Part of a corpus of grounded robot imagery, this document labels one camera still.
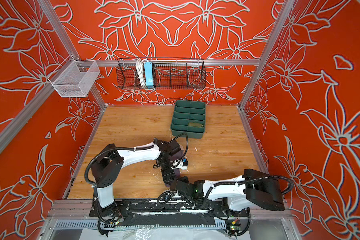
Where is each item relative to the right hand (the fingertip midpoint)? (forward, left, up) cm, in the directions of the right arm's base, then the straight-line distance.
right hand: (175, 182), depth 81 cm
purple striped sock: (+9, 0, +13) cm, 16 cm away
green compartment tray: (+42, -10, +6) cm, 43 cm away
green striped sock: (+37, -14, +5) cm, 39 cm away
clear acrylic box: (+54, +63, +32) cm, 89 cm away
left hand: (+3, +1, +2) cm, 3 cm away
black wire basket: (+61, -1, +30) cm, 67 cm away
